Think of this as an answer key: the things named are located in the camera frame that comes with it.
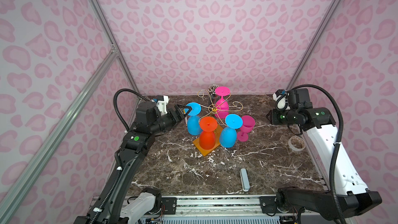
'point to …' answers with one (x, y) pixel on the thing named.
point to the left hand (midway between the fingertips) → (189, 109)
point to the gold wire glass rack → (239, 105)
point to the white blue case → (244, 180)
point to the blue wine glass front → (228, 135)
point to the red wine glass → (208, 124)
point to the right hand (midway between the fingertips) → (270, 114)
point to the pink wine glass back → (222, 108)
